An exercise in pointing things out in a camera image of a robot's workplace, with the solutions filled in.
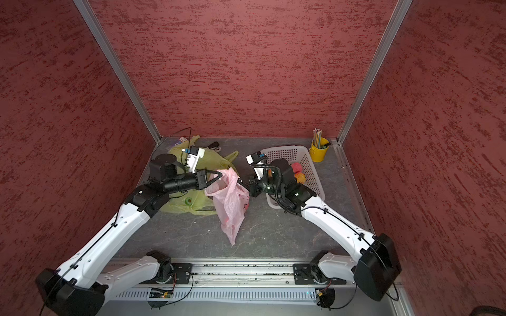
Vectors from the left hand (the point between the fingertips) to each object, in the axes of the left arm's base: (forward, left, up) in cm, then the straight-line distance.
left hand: (219, 178), depth 69 cm
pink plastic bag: (-5, -4, -5) cm, 9 cm away
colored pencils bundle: (+36, -46, -15) cm, 60 cm away
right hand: (-1, -7, -4) cm, 7 cm away
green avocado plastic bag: (+4, +15, -27) cm, 31 cm away
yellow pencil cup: (+31, -47, -23) cm, 61 cm away
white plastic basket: (+30, -36, -22) cm, 52 cm away
